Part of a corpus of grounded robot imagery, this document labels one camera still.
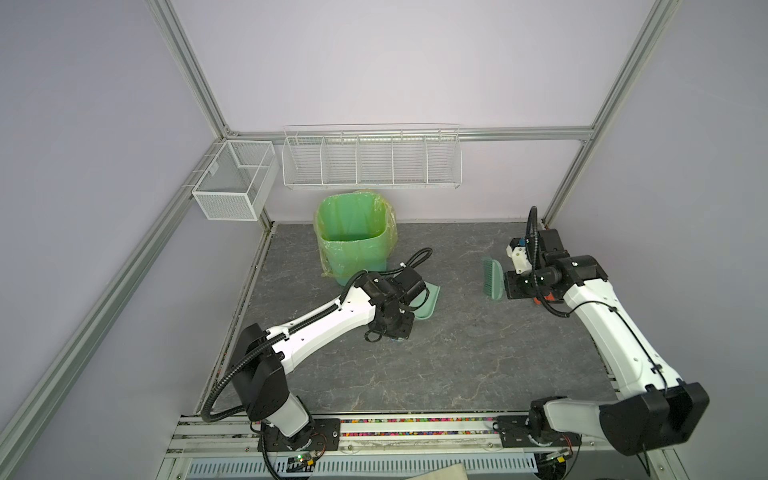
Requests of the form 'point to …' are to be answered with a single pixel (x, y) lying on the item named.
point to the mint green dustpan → (423, 305)
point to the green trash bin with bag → (355, 231)
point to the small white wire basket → (238, 181)
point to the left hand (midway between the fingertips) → (398, 336)
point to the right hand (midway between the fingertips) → (512, 288)
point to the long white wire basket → (372, 155)
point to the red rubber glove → (536, 301)
